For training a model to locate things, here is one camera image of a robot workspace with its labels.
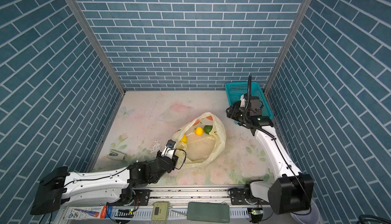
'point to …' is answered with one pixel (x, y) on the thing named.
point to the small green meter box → (160, 211)
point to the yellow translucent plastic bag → (200, 141)
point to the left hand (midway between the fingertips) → (177, 151)
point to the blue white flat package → (80, 213)
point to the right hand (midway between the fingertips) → (230, 109)
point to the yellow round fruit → (198, 131)
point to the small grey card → (117, 155)
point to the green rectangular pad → (208, 212)
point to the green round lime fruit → (207, 129)
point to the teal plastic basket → (234, 90)
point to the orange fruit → (184, 139)
